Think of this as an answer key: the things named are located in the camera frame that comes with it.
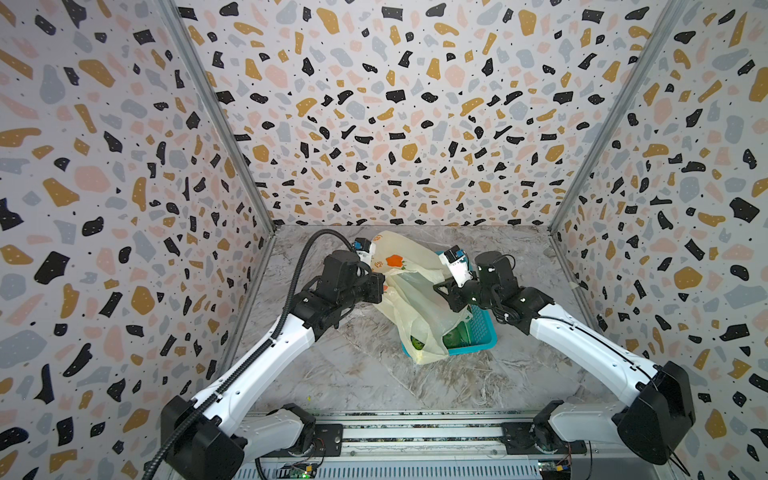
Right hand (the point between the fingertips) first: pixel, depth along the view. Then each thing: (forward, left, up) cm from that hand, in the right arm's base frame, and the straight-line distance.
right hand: (433, 280), depth 76 cm
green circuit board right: (-37, -29, -25) cm, 54 cm away
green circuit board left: (-38, +31, -23) cm, 55 cm away
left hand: (0, +12, +3) cm, 12 cm away
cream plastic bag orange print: (+4, +6, 0) cm, 7 cm away
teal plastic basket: (-4, -15, -17) cm, 23 cm away
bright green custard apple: (-15, +4, -4) cm, 16 cm away
